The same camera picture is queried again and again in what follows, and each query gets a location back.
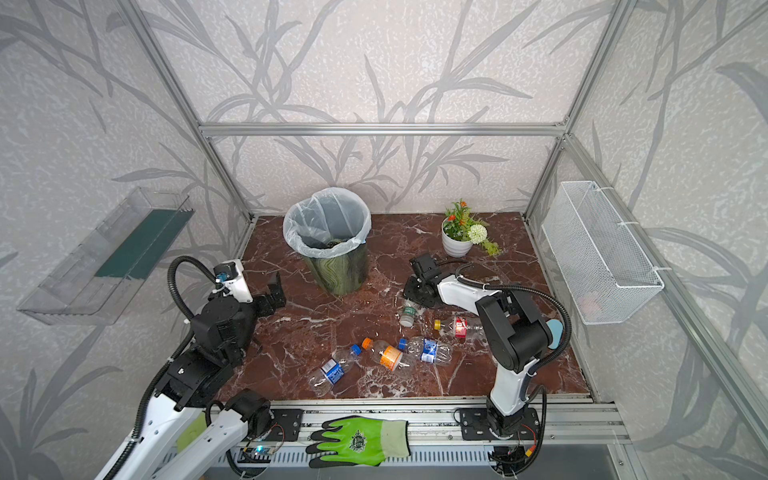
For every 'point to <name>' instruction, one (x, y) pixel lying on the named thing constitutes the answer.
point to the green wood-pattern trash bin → (344, 274)
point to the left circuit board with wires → (268, 444)
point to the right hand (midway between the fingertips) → (407, 284)
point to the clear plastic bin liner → (329, 223)
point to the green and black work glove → (354, 440)
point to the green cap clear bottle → (410, 311)
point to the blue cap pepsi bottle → (322, 380)
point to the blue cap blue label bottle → (427, 350)
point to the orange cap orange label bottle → (388, 356)
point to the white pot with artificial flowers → (461, 230)
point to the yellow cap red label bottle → (460, 326)
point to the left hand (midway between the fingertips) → (265, 267)
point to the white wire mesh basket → (604, 268)
